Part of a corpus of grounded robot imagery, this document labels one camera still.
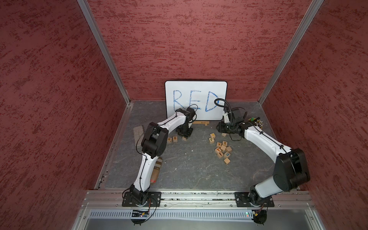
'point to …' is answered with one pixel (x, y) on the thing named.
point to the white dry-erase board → (208, 98)
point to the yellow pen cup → (256, 120)
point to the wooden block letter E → (175, 139)
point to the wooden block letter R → (169, 140)
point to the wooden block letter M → (224, 143)
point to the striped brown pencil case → (156, 169)
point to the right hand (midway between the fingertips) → (218, 129)
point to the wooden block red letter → (217, 150)
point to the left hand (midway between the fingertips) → (184, 138)
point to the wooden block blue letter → (226, 155)
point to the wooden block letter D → (184, 138)
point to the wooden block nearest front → (227, 160)
